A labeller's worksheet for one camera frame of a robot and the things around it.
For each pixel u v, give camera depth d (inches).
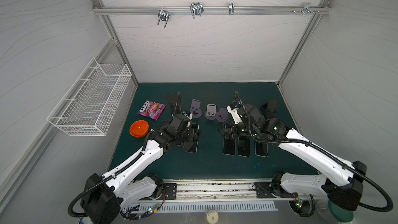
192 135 27.1
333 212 23.8
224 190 29.6
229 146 34.6
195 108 38.7
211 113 38.7
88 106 26.9
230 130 23.8
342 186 15.8
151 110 39.9
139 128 36.5
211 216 23.2
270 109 38.7
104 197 14.7
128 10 30.6
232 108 25.0
